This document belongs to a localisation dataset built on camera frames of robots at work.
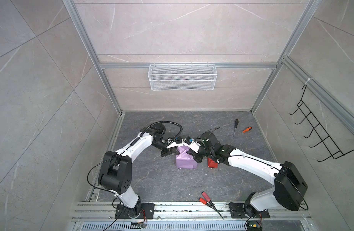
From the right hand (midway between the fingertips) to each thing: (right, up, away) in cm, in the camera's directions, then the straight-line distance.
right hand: (188, 150), depth 82 cm
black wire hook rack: (+60, +3, -24) cm, 64 cm away
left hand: (-7, 0, +2) cm, 7 cm away
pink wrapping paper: (-2, -5, -3) cm, 7 cm away
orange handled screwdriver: (+47, +11, +25) cm, 54 cm away
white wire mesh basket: (-3, +49, +18) cm, 52 cm away
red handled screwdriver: (+8, -27, -6) cm, 28 cm away
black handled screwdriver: (+39, +13, +28) cm, 50 cm away
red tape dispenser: (+14, -8, +1) cm, 16 cm away
